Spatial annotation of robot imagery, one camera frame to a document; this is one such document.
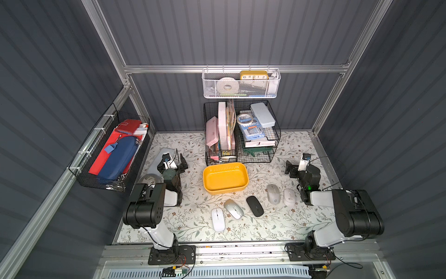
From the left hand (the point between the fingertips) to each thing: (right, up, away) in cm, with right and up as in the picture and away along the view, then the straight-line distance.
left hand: (173, 156), depth 89 cm
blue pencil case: (-15, +1, -21) cm, 26 cm away
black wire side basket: (-25, +6, -21) cm, 33 cm away
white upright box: (+25, +16, -1) cm, 30 cm away
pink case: (+19, +14, +15) cm, 28 cm away
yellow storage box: (+26, -13, +10) cm, 31 cm away
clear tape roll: (+38, +23, +9) cm, 46 cm away
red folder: (-19, +14, -9) cm, 25 cm away
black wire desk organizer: (+45, +3, +7) cm, 45 cm away
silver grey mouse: (+31, -26, -4) cm, 41 cm away
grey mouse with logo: (+52, -20, 0) cm, 56 cm away
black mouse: (+42, -25, -4) cm, 49 cm away
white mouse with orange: (+24, -30, -8) cm, 39 cm away
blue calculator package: (+41, +13, +1) cm, 43 cm away
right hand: (+67, -5, +4) cm, 67 cm away
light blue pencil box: (+49, +24, +10) cm, 55 cm away
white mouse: (+60, -21, -2) cm, 63 cm away
